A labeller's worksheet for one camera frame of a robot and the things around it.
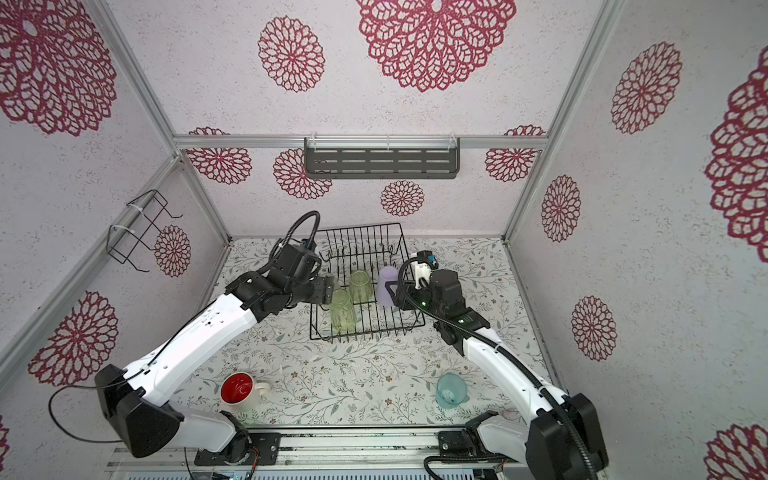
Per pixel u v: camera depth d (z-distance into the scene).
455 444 0.74
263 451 0.73
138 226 0.79
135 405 0.38
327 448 0.75
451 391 0.83
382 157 0.95
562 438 0.39
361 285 0.99
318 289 0.69
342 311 0.86
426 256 0.69
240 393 0.81
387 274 0.90
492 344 0.52
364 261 1.09
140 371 0.41
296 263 0.56
